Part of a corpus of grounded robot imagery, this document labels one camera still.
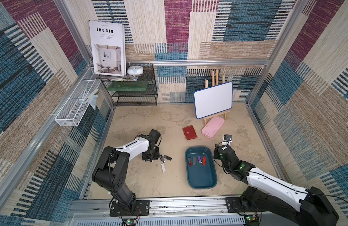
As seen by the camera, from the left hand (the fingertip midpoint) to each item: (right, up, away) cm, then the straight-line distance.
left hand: (154, 157), depth 92 cm
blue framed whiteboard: (+39, +37, +3) cm, 54 cm away
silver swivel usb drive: (+5, -1, 0) cm, 5 cm away
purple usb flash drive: (+29, 0, -2) cm, 29 cm away
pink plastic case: (+39, +17, +11) cm, 44 cm away
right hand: (+39, +10, -7) cm, 41 cm away
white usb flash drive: (+6, -5, -5) cm, 9 cm away
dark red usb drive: (+23, -3, -4) cm, 23 cm away
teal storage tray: (+29, -5, -5) cm, 30 cm away
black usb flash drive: (+8, 0, 0) cm, 8 cm away
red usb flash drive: (+31, -1, -3) cm, 32 cm away
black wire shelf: (-9, +42, +28) cm, 51 cm away
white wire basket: (-38, +27, -21) cm, 52 cm away
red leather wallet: (+24, +15, +12) cm, 31 cm away
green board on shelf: (-20, +47, +8) cm, 52 cm away
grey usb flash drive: (+25, -1, -2) cm, 25 cm away
